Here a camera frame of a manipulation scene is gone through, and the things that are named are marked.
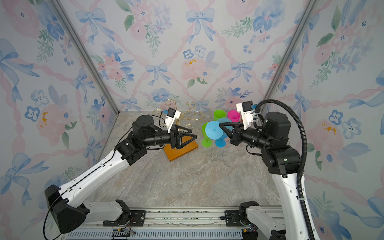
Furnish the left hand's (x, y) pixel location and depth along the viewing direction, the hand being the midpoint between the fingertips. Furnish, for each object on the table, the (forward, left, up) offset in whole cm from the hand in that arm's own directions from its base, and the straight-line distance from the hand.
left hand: (193, 133), depth 59 cm
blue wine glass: (+22, -19, -39) cm, 48 cm away
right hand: (+1, -10, +4) cm, 11 cm away
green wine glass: (+33, -16, -23) cm, 44 cm away
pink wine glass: (+34, -27, -25) cm, 50 cm away
